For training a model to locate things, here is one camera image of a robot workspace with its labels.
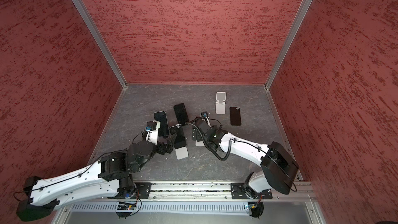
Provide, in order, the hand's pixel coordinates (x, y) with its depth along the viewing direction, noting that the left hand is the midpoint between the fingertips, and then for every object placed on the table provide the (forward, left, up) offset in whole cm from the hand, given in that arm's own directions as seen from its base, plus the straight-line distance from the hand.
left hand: (167, 135), depth 71 cm
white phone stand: (-1, -5, -19) cm, 20 cm away
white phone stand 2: (+5, -15, -21) cm, 26 cm away
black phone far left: (+16, +7, -8) cm, 19 cm away
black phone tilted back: (+21, -3, -13) cm, 24 cm away
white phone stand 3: (+33, -29, -20) cm, 48 cm away
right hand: (+7, -16, -12) cm, 21 cm away
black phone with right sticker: (+26, -39, -22) cm, 51 cm away
